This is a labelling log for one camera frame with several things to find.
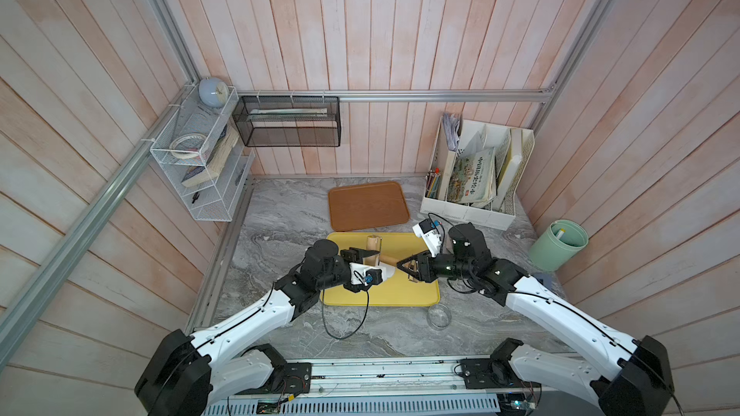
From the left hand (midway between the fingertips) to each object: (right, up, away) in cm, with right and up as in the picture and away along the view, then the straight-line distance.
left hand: (374, 260), depth 77 cm
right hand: (+7, 0, -3) cm, 8 cm away
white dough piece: (+4, -3, -1) cm, 5 cm away
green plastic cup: (+55, +3, +6) cm, 55 cm away
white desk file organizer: (+27, +37, +13) cm, 48 cm away
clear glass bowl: (+20, -18, +6) cm, 27 cm away
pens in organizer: (+21, +23, +21) cm, 37 cm away
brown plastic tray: (-1, +15, +34) cm, 37 cm away
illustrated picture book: (+35, +24, +20) cm, 47 cm away
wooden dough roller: (0, +5, 0) cm, 5 cm away
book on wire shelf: (-44, +33, +6) cm, 55 cm away
